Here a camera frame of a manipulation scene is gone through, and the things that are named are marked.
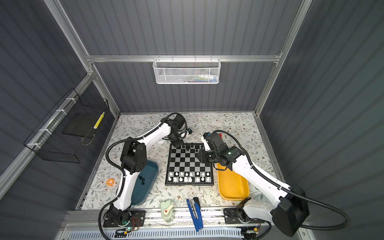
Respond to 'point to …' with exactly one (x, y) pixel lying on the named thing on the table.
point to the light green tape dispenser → (167, 211)
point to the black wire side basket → (66, 133)
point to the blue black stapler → (195, 210)
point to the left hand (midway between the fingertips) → (177, 143)
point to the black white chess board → (184, 168)
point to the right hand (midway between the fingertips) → (200, 157)
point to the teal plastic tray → (145, 183)
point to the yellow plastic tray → (232, 186)
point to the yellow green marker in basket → (99, 120)
